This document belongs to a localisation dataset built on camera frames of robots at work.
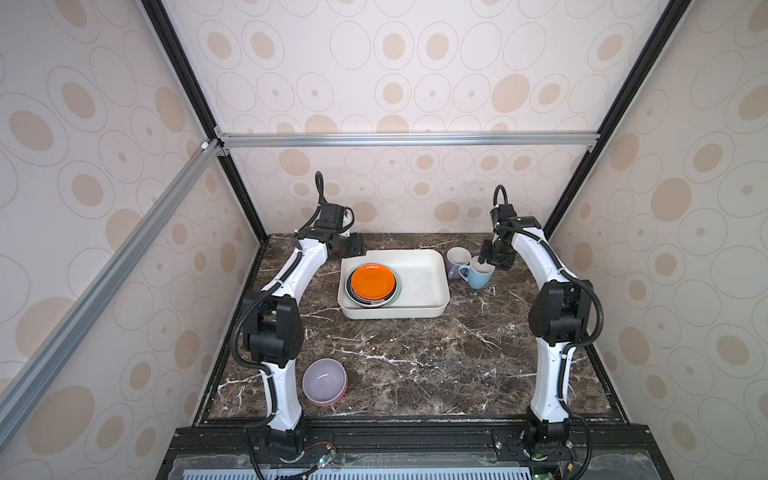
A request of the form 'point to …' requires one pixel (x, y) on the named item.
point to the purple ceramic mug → (456, 257)
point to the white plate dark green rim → (398, 289)
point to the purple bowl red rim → (325, 382)
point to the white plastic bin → (425, 284)
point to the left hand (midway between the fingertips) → (367, 240)
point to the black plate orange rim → (371, 284)
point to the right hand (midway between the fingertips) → (488, 259)
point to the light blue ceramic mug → (477, 275)
